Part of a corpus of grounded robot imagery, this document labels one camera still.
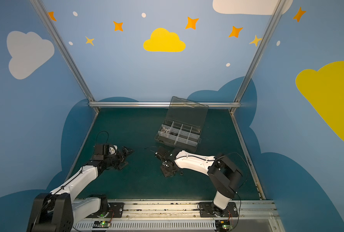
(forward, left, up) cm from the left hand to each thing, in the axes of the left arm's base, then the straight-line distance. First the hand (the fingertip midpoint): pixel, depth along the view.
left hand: (134, 154), depth 86 cm
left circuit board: (-34, +11, -8) cm, 37 cm away
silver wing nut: (+23, -17, -6) cm, 29 cm away
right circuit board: (-33, -50, -8) cm, 60 cm away
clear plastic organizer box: (+26, -29, -5) cm, 40 cm away
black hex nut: (-8, -29, -7) cm, 31 cm away
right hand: (-6, -22, -6) cm, 23 cm away
